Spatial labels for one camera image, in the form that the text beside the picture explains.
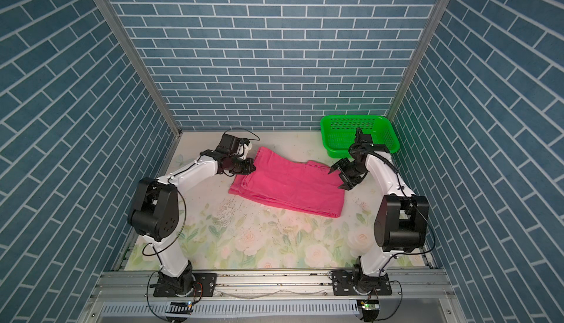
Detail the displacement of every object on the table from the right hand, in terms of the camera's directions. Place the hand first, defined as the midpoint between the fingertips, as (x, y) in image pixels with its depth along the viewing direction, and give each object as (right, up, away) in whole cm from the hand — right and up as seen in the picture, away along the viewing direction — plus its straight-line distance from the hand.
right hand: (335, 177), depth 87 cm
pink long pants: (-13, -4, +10) cm, 17 cm away
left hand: (-31, +3, +7) cm, 32 cm away
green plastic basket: (+8, +20, +33) cm, 39 cm away
